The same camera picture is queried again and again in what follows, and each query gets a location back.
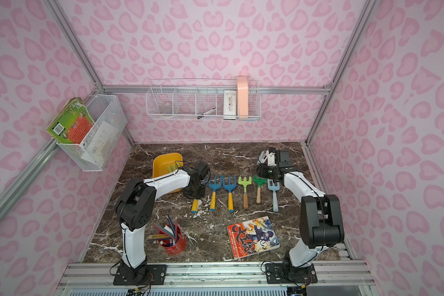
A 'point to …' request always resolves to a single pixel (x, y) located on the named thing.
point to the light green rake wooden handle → (245, 200)
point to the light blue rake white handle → (274, 188)
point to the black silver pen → (203, 115)
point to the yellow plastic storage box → (161, 162)
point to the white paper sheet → (101, 144)
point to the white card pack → (229, 102)
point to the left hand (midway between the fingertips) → (200, 194)
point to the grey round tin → (167, 108)
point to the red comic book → (253, 237)
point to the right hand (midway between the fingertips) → (259, 168)
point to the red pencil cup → (177, 243)
